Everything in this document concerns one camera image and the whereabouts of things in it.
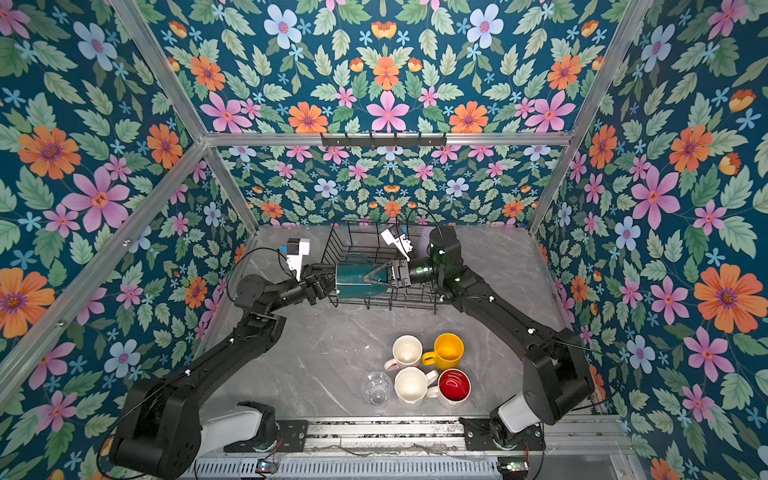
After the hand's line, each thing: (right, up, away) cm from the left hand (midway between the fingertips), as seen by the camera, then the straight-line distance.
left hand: (346, 271), depth 65 cm
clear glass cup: (+5, -33, +16) cm, 37 cm away
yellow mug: (+26, -24, +21) cm, 41 cm away
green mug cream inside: (+3, -1, -3) cm, 4 cm away
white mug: (+15, -30, +13) cm, 36 cm away
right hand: (+5, -2, +1) cm, 6 cm away
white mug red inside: (+26, -32, +15) cm, 44 cm away
